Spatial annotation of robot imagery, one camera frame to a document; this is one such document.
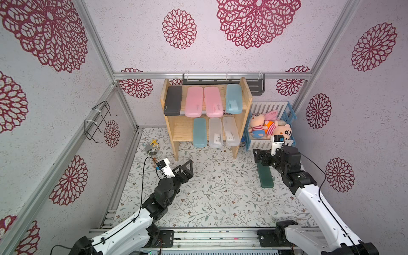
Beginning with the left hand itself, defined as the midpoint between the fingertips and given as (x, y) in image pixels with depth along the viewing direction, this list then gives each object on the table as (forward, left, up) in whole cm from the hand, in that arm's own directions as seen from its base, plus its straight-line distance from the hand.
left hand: (187, 164), depth 77 cm
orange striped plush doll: (+31, -56, -8) cm, 64 cm away
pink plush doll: (+35, -43, -6) cm, 56 cm away
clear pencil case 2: (+16, -24, +1) cm, 28 cm away
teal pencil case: (+21, -6, 0) cm, 22 cm away
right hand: (+6, -38, +1) cm, 39 cm away
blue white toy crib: (+47, -67, -11) cm, 82 cm away
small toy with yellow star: (+19, +24, -14) cm, 34 cm away
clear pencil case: (+19, -14, +2) cm, 24 cm away
